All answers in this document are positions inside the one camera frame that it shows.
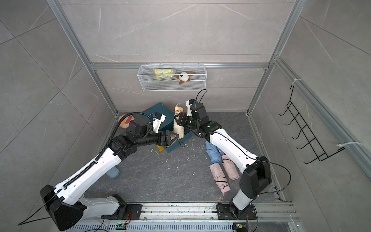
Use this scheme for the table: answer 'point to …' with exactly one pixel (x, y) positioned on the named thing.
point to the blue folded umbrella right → (220, 151)
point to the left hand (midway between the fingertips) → (174, 133)
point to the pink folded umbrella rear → (231, 166)
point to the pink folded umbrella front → (220, 178)
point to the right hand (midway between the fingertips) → (177, 117)
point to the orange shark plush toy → (125, 122)
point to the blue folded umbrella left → (213, 152)
